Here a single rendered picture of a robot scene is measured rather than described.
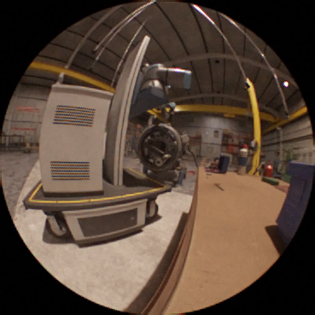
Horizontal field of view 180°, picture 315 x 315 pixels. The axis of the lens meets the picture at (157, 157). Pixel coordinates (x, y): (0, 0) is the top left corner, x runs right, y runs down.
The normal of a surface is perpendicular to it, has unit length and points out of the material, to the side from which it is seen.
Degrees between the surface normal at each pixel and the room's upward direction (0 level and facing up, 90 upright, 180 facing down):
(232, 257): 0
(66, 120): 90
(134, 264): 0
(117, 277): 0
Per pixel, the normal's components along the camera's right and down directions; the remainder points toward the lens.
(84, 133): 0.66, 0.13
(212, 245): 0.11, -0.99
